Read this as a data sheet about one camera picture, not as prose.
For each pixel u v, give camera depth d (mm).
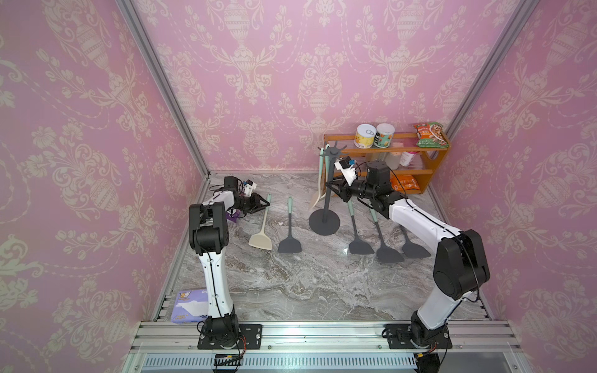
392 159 992
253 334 746
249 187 1021
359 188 742
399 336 730
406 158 989
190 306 745
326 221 1019
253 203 955
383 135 869
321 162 759
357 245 941
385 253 928
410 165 1023
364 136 872
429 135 895
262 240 963
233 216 1027
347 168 726
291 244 947
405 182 1124
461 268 465
